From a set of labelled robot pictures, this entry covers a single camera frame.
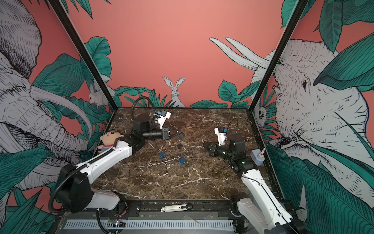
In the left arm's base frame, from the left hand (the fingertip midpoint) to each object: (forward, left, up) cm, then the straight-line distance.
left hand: (181, 131), depth 70 cm
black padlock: (+8, +2, -29) cm, 30 cm away
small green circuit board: (-34, +33, -29) cm, 55 cm away
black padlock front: (0, 0, -3) cm, 3 cm away
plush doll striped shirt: (+11, +48, -21) cm, 54 cm away
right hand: (-4, -11, -6) cm, 13 cm away
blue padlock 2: (-2, +1, -29) cm, 29 cm away
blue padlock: (+2, +13, -28) cm, 31 cm away
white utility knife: (-28, +3, -29) cm, 40 cm away
